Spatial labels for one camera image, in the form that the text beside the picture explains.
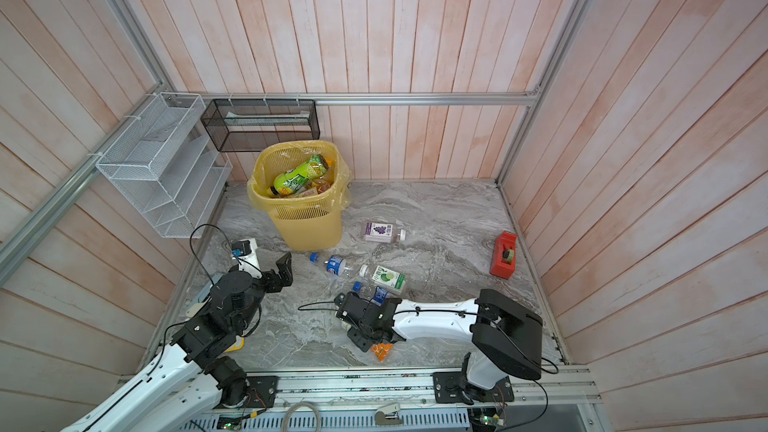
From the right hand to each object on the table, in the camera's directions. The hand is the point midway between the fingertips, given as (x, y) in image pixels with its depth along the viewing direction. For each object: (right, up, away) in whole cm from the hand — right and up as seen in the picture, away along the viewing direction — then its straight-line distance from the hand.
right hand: (360, 330), depth 83 cm
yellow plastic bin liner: (-9, +38, -5) cm, 39 cm away
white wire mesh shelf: (-50, +44, -4) cm, 67 cm away
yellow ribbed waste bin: (-16, +27, +7) cm, 32 cm away
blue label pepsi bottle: (-9, +17, +8) cm, 21 cm away
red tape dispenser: (+46, +21, +11) cm, 52 cm away
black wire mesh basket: (-46, +64, +21) cm, 82 cm away
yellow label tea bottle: (-10, +49, +9) cm, 51 cm away
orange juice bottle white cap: (+6, -2, -8) cm, 10 cm away
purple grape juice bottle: (+7, +26, +18) cm, 33 cm away
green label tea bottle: (-20, +43, +4) cm, 48 cm away
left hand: (-21, +21, -7) cm, 31 cm away
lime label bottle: (+7, +13, +7) cm, 17 cm away
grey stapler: (+8, -15, -14) cm, 21 cm away
